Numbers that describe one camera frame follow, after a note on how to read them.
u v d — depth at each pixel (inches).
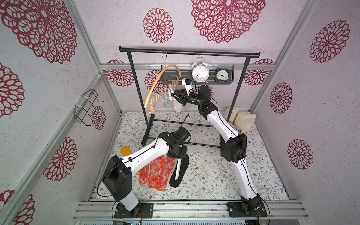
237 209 28.8
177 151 27.0
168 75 39.4
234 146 23.4
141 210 28.8
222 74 35.3
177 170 30.5
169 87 31.1
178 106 39.8
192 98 30.0
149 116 45.9
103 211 29.8
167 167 35.3
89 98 30.9
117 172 18.1
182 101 30.8
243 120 40.6
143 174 33.7
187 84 28.9
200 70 34.5
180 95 30.5
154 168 34.5
